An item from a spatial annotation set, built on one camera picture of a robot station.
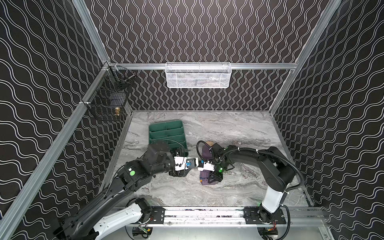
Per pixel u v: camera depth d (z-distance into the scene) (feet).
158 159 1.54
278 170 1.60
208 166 2.62
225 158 2.26
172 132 3.29
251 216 2.41
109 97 2.99
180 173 1.86
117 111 2.69
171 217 2.50
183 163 1.67
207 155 3.14
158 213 2.46
